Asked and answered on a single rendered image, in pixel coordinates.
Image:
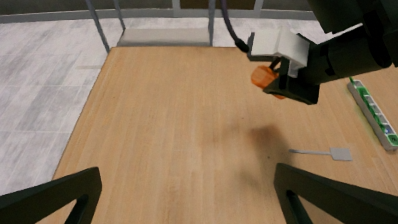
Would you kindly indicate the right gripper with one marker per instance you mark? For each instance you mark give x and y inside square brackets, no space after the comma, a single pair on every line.
[305,68]

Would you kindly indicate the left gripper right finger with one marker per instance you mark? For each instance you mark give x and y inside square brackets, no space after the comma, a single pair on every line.
[349,204]

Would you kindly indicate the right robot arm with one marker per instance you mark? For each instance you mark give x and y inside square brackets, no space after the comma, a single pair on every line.
[363,49]

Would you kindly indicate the orange translucent pill bottle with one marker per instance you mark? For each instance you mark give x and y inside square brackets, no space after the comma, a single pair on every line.
[259,73]

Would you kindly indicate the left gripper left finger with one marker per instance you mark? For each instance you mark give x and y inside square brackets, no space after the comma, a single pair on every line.
[33,204]

